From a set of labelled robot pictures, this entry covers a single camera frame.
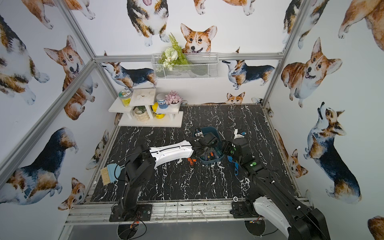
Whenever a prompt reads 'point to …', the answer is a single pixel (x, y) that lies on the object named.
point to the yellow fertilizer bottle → (155, 106)
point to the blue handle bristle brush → (110, 173)
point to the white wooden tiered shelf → (147, 97)
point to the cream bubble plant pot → (141, 113)
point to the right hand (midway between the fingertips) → (227, 138)
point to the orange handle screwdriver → (191, 161)
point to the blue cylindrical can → (161, 99)
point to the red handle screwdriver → (212, 154)
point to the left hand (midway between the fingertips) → (208, 143)
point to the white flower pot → (174, 99)
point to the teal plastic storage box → (218, 150)
